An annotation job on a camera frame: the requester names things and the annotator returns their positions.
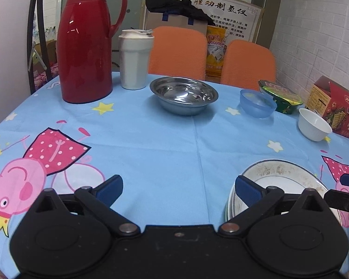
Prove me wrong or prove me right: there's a large white patterned plate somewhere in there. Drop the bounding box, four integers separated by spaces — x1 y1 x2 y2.
225 159 342 224

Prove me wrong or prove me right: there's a white ceramic bowl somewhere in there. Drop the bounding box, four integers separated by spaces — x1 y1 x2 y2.
298 108 332 142

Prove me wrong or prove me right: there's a stainless steel bowl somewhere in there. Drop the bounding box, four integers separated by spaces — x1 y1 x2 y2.
150 76 219 116

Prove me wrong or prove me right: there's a blue cartoon tablecloth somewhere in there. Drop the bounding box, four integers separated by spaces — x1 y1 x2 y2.
0 74 349 278

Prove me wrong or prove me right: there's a red cracker box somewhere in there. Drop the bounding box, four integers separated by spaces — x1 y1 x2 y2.
305 76 349 139

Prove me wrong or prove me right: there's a blue plastic bowl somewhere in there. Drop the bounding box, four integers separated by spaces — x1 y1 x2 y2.
239 89 277 118

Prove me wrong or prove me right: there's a green instant noodle bowl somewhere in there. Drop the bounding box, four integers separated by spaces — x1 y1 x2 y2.
258 80 303 115

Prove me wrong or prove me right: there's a right orange chair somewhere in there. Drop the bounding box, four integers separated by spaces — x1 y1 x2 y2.
220 40 276 91

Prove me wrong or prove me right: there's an orange chair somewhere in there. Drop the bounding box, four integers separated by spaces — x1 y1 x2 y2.
220 40 276 91
148 27 207 81

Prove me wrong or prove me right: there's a red thermos jug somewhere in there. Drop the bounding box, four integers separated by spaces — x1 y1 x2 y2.
57 0 128 104

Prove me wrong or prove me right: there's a white tumbler cup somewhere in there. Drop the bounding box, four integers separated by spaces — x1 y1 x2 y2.
118 29 154 90

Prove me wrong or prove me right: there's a left orange chair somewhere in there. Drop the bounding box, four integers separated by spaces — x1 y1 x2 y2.
148 27 207 81

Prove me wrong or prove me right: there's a yellow snack bag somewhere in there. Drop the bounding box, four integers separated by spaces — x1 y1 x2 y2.
206 26 228 77

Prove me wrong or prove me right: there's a framed chinese text poster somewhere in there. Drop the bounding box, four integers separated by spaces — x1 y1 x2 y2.
144 0 265 43

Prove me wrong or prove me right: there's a brown paper bag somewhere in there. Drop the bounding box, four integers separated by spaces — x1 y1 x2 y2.
144 12 208 35

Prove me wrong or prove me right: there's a black metal rack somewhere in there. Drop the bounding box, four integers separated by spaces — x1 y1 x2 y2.
27 0 52 95

